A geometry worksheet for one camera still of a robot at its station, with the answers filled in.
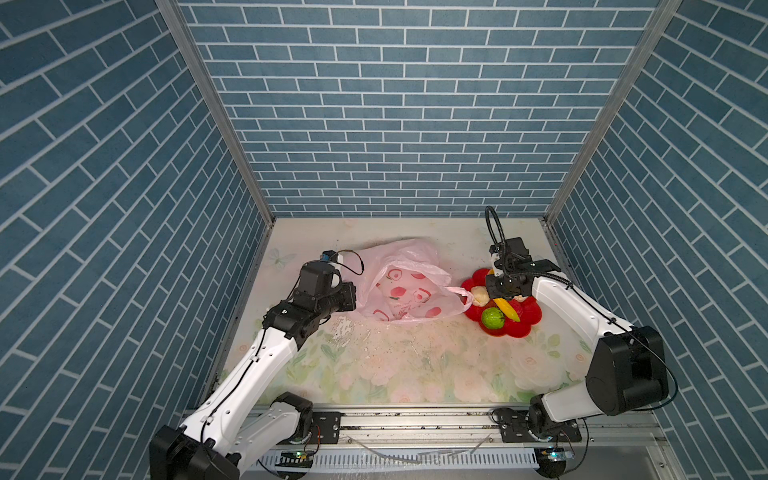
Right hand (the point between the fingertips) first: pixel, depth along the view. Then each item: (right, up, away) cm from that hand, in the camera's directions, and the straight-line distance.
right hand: (492, 283), depth 89 cm
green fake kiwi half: (0, -10, -2) cm, 10 cm away
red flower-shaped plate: (-3, 0, +7) cm, 8 cm away
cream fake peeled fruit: (-3, -4, +2) cm, 6 cm away
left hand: (-39, 0, -11) cm, 41 cm away
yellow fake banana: (+3, -7, -4) cm, 9 cm away
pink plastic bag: (-25, -1, +13) cm, 28 cm away
